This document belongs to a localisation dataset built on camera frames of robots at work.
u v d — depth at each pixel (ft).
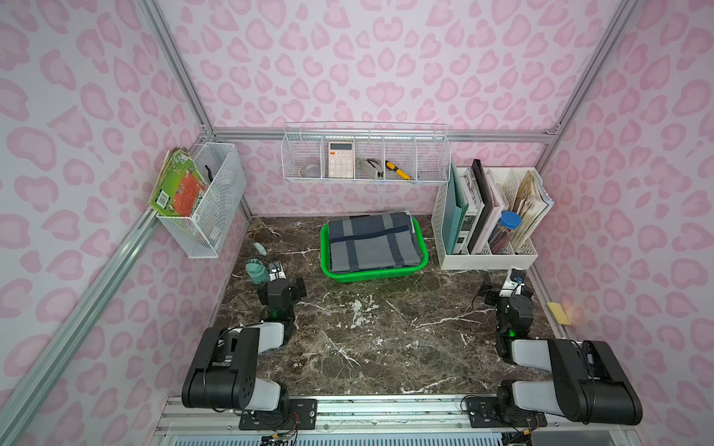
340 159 3.12
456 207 2.66
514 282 2.41
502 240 3.19
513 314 2.16
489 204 2.69
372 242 3.15
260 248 2.76
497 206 2.68
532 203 2.89
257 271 3.12
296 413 2.39
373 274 3.04
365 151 3.31
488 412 2.39
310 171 3.16
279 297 2.29
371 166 3.18
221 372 1.44
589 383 1.44
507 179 3.30
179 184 2.39
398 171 3.20
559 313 3.08
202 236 2.41
